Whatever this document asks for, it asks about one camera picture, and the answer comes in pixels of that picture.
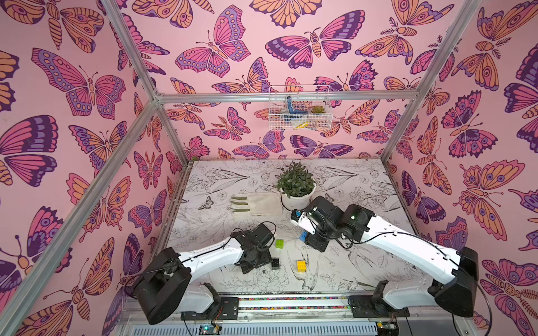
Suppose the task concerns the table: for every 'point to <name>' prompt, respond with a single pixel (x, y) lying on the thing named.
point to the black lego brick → (275, 264)
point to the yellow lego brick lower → (301, 266)
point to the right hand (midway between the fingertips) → (309, 235)
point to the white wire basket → (300, 108)
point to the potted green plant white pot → (298, 187)
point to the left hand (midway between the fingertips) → (266, 261)
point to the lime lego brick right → (279, 243)
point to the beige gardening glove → (256, 203)
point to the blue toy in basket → (288, 116)
